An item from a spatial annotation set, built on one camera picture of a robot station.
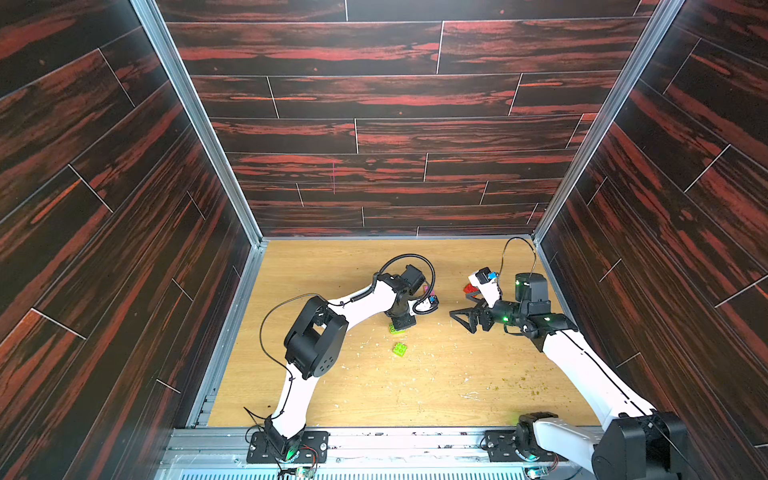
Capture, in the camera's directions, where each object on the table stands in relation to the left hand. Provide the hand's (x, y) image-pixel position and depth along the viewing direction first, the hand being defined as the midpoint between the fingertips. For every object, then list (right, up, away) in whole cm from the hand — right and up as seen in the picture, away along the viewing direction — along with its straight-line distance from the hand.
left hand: (408, 319), depth 94 cm
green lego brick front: (-3, -8, -6) cm, 10 cm away
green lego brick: (-5, -2, -6) cm, 8 cm away
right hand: (+15, +7, -12) cm, 21 cm away
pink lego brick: (+4, +11, -15) cm, 19 cm away
